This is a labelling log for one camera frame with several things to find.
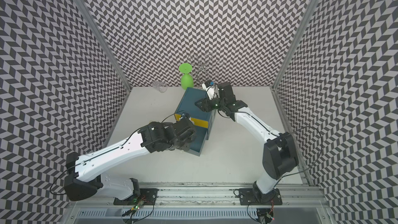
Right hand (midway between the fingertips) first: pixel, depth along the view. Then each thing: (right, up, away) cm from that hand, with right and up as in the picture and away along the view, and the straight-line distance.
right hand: (199, 104), depth 81 cm
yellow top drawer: (+1, -9, -6) cm, 11 cm away
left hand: (-6, -17, -12) cm, 21 cm away
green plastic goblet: (-8, +14, +8) cm, 18 cm away
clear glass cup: (-33, +14, +39) cm, 53 cm away
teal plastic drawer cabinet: (-7, 0, 0) cm, 7 cm away
